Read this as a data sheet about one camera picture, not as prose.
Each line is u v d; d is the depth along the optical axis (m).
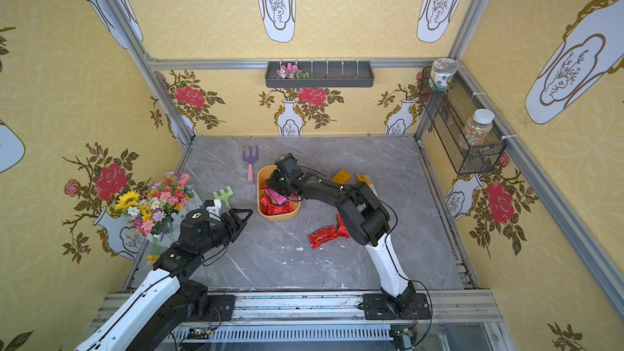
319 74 0.92
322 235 0.86
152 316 0.51
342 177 1.02
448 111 0.98
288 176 0.76
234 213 0.73
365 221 0.55
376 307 0.73
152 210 0.78
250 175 1.06
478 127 0.65
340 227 0.88
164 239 0.74
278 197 0.95
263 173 1.01
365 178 1.01
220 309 0.73
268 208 0.92
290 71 0.88
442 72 0.84
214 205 0.76
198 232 0.61
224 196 1.00
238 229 0.70
